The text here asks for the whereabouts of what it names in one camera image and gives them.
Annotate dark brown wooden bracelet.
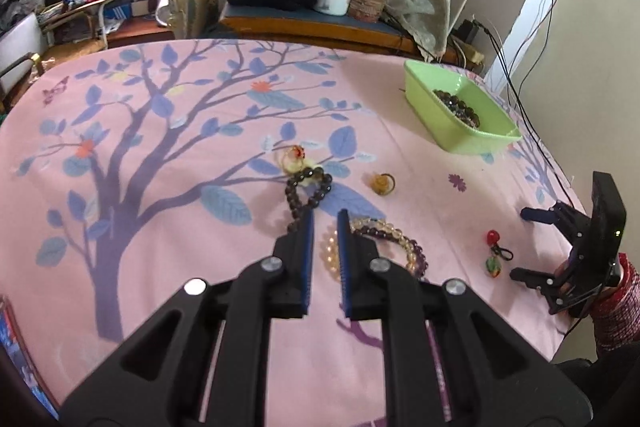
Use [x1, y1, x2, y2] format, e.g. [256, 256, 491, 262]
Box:
[284, 167, 333, 233]

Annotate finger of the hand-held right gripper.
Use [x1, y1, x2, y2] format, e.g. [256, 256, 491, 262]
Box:
[520, 206, 558, 226]
[509, 268, 557, 297]

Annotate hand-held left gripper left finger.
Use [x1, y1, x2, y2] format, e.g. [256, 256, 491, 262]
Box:
[60, 208, 316, 427]

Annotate golden crystal bracelet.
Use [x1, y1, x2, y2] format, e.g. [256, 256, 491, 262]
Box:
[349, 217, 421, 275]

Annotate amber ring ornament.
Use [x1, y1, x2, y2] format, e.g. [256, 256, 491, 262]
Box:
[370, 173, 397, 196]

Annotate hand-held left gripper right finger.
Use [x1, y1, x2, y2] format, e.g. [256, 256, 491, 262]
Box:
[336, 208, 596, 427]

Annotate black wall cables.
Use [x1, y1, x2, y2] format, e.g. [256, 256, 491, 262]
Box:
[472, 0, 576, 208]

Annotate person's right forearm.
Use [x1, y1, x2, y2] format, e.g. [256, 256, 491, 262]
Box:
[590, 252, 640, 358]

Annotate red cherry hair tie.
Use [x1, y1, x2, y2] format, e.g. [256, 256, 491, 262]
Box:
[485, 229, 516, 260]

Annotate smoky dark bracelet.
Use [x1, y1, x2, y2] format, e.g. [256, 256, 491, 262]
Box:
[432, 89, 483, 128]

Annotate small folding table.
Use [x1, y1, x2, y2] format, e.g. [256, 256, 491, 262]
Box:
[40, 0, 128, 52]

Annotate blue and white shoe box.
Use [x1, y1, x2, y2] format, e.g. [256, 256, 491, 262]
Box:
[102, 0, 163, 20]

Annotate wooden desk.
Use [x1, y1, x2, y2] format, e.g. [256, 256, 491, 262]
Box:
[219, 2, 461, 62]

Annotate purple amethyst bracelet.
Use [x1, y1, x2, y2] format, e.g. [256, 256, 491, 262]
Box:
[352, 227, 430, 279]

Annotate thin yellow red-charm bracelet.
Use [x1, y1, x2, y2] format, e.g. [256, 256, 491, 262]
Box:
[281, 145, 321, 175]

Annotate pale yellow crystal bracelet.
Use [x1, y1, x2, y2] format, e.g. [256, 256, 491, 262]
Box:
[320, 227, 346, 280]

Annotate green plastic basin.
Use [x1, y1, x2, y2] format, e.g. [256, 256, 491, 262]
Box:
[403, 59, 522, 154]

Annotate pink tree printed bedsheet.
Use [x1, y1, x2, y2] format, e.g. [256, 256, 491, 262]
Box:
[0, 38, 588, 427]

